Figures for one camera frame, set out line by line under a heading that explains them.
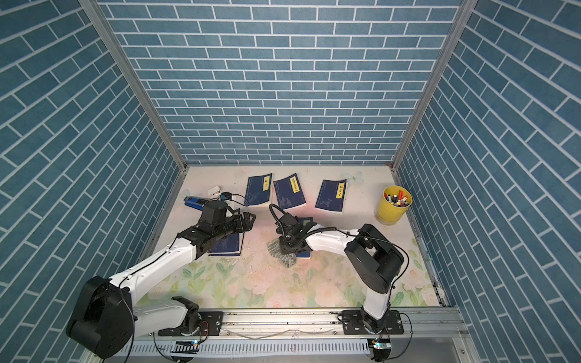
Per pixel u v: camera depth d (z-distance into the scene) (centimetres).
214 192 108
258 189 109
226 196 76
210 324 73
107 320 40
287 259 84
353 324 73
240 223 75
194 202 104
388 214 90
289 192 109
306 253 86
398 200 94
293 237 71
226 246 89
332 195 109
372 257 49
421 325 75
